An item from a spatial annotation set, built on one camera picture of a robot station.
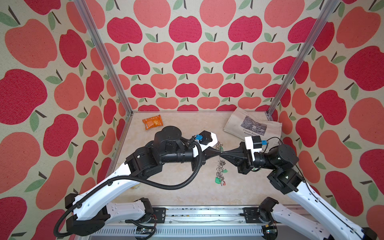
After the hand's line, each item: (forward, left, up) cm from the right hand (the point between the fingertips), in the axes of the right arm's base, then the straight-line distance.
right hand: (225, 152), depth 52 cm
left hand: (-2, +2, +1) cm, 3 cm away
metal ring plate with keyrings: (-7, +1, -9) cm, 11 cm away
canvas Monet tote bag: (+43, -18, -34) cm, 58 cm away
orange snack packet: (+41, +46, -34) cm, 70 cm away
